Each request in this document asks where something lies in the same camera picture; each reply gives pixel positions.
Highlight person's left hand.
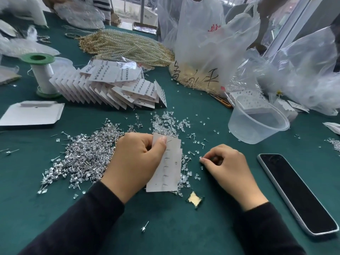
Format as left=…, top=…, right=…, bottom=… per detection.
left=101, top=132, right=168, bottom=205

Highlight person's right hand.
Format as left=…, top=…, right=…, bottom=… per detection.
left=199, top=144, right=269, bottom=212

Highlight white earring card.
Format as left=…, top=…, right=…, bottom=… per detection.
left=146, top=133, right=183, bottom=193

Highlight pile of silver stud earrings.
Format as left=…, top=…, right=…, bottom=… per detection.
left=37, top=118, right=128, bottom=195

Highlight clear plastic earring backs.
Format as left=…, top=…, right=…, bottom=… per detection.
left=150, top=111, right=210, bottom=195

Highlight row of white cards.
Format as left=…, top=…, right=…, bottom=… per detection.
left=49, top=58, right=168, bottom=110

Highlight stack of white cards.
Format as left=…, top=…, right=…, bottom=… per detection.
left=0, top=101, right=66, bottom=127

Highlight person's left forearm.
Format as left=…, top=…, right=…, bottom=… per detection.
left=18, top=181, right=125, bottom=255

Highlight person's right forearm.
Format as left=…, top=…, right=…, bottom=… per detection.
left=235, top=202, right=306, bottom=255

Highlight clear plastic bowl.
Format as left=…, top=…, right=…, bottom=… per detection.
left=228, top=95, right=290, bottom=144

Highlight white-edged smartphone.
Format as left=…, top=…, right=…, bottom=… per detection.
left=257, top=153, right=340, bottom=236

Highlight orange and black tool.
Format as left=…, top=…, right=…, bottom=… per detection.
left=210, top=94, right=234, bottom=109

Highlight small white paper packet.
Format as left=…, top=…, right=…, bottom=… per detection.
left=323, top=122, right=340, bottom=135

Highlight pile of pearl strands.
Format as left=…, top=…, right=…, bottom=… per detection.
left=65, top=29, right=175, bottom=68

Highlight green spool of white thread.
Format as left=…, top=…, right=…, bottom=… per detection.
left=21, top=53, right=63, bottom=98

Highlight heap of clear plastic bags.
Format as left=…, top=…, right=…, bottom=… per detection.
left=228, top=26, right=340, bottom=117

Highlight white handwritten plastic bag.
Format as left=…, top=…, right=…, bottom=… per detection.
left=158, top=0, right=261, bottom=96

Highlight small bag of pearls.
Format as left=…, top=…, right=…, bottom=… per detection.
left=0, top=25, right=61, bottom=57

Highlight white thread cone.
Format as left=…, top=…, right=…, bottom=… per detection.
left=28, top=0, right=48, bottom=27

